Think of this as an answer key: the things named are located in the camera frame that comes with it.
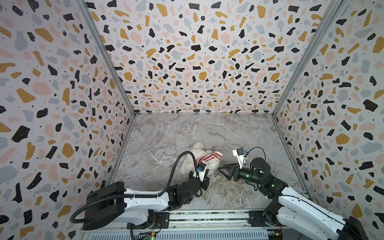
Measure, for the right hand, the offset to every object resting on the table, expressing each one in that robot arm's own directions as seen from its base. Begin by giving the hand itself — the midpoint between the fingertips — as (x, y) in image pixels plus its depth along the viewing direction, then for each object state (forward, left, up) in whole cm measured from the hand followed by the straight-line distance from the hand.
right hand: (221, 167), depth 72 cm
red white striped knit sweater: (+8, +2, -2) cm, 9 cm away
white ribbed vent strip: (-26, +19, -19) cm, 37 cm away
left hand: (+1, +5, -3) cm, 6 cm away
